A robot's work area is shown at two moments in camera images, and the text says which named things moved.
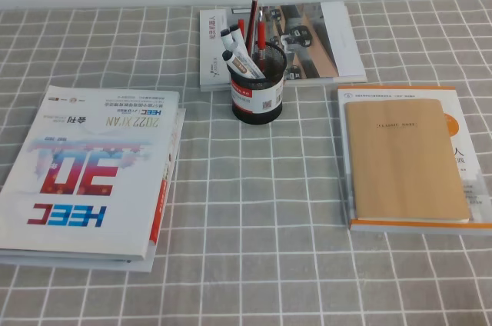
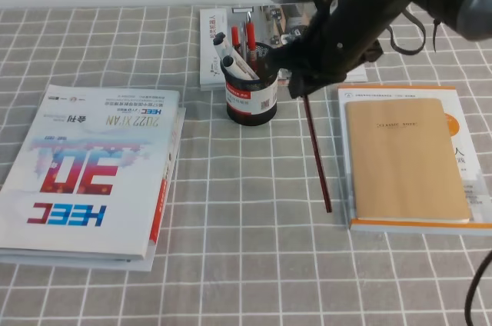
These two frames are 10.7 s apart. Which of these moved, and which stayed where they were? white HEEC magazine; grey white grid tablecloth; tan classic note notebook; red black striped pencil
Moved: red black striped pencil
Stayed: white HEEC magazine; tan classic note notebook; grey white grid tablecloth
